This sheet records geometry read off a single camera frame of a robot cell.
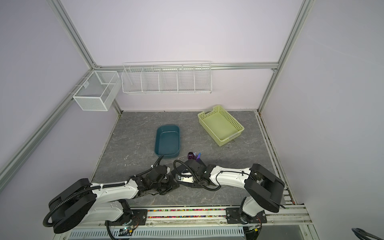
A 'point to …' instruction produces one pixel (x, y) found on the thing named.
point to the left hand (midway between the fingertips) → (179, 188)
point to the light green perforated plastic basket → (222, 126)
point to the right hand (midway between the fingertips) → (193, 176)
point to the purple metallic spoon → (190, 155)
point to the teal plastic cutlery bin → (167, 141)
